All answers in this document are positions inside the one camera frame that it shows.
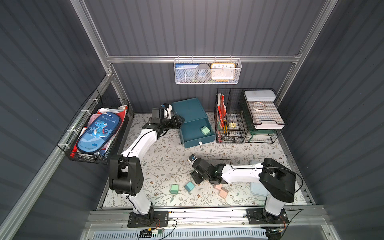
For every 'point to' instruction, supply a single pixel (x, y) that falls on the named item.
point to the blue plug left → (189, 186)
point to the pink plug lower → (223, 193)
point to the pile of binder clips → (221, 138)
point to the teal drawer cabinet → (195, 118)
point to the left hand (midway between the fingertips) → (182, 120)
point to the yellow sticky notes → (233, 125)
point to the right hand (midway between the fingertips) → (196, 170)
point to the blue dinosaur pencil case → (98, 133)
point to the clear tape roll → (259, 106)
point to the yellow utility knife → (225, 126)
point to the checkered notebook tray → (265, 115)
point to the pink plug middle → (219, 186)
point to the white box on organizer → (260, 95)
